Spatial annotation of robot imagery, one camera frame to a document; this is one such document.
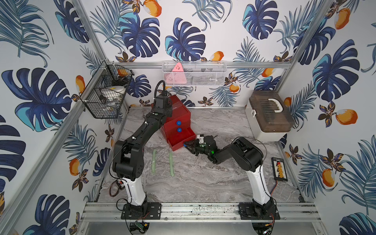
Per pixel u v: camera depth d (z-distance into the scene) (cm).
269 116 97
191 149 91
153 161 92
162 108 70
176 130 92
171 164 90
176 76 89
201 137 97
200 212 75
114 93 80
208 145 80
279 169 88
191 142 92
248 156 59
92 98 76
